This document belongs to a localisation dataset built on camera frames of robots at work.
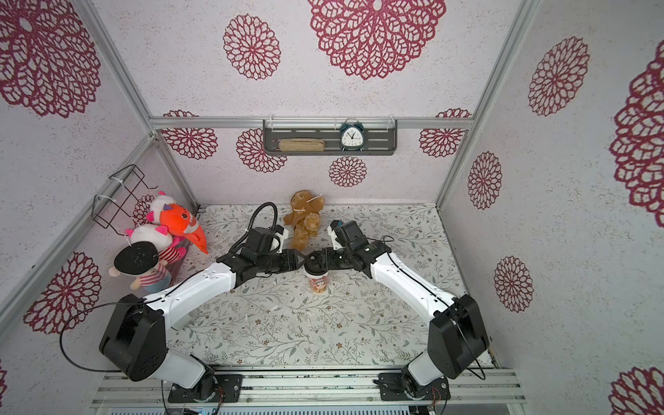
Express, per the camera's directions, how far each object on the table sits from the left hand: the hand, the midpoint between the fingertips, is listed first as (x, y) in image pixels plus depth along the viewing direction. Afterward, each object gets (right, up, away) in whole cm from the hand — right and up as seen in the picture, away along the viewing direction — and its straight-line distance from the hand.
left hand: (302, 265), depth 86 cm
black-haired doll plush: (-46, +2, -8) cm, 47 cm away
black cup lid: (+5, +1, -5) cm, 7 cm away
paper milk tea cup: (+5, -6, -1) cm, 8 cm away
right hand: (+7, +3, -3) cm, 8 cm away
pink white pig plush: (-48, +5, +7) cm, 49 cm away
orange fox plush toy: (-43, +15, +4) cm, 46 cm away
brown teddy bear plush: (0, +16, +11) cm, 20 cm away
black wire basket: (-54, +20, -10) cm, 58 cm away
